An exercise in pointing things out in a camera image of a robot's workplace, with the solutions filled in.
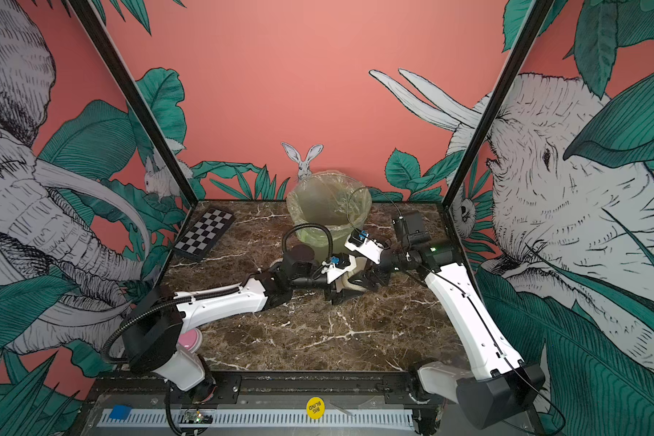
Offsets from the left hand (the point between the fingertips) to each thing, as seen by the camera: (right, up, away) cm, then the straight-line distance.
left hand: (362, 275), depth 72 cm
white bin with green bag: (-10, +20, +29) cm, 37 cm away
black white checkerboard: (-59, +10, +32) cm, 68 cm away
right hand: (-1, +5, -1) cm, 5 cm away
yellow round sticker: (-13, -35, -1) cm, 38 cm away
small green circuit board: (-44, -37, -3) cm, 57 cm away
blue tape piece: (-64, -35, -3) cm, 73 cm away
